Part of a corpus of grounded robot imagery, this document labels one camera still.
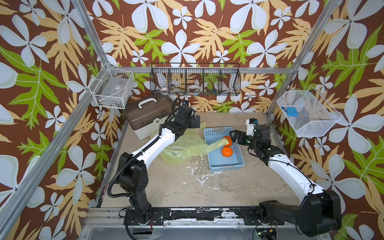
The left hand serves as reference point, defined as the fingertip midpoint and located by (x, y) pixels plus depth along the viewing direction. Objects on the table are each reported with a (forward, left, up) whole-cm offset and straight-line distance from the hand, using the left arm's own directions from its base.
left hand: (192, 116), depth 85 cm
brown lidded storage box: (+4, +29, -4) cm, 29 cm away
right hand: (-9, -25, -5) cm, 26 cm away
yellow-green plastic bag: (-11, +2, -13) cm, 17 cm away
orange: (-12, -23, -20) cm, 33 cm away
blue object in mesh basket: (+3, -59, +1) cm, 59 cm away
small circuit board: (-53, -38, -26) cm, 70 cm away
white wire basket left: (+13, +47, +9) cm, 50 cm away
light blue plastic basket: (-16, -17, -26) cm, 35 cm away
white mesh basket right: (-6, -65, +6) cm, 65 cm away
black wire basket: (+29, -18, +5) cm, 35 cm away
